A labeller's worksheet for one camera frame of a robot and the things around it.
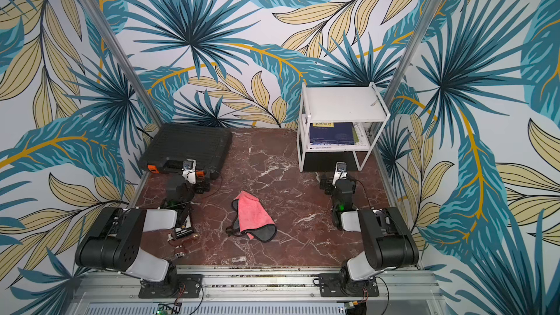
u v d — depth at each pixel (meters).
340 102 0.82
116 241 0.45
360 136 0.93
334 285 0.73
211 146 1.03
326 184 0.84
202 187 0.84
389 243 0.45
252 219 0.86
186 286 0.73
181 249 0.79
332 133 0.93
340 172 0.78
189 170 0.79
